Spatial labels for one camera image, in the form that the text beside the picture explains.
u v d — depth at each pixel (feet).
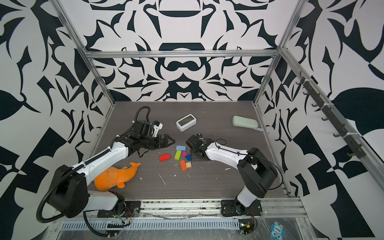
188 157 2.99
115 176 2.54
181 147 3.09
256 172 1.49
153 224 2.34
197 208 2.49
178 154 3.01
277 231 2.23
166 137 2.44
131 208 2.44
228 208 2.44
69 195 1.34
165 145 2.38
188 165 2.88
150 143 2.36
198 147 2.16
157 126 2.56
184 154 3.01
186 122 3.34
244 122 3.51
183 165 2.87
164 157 2.98
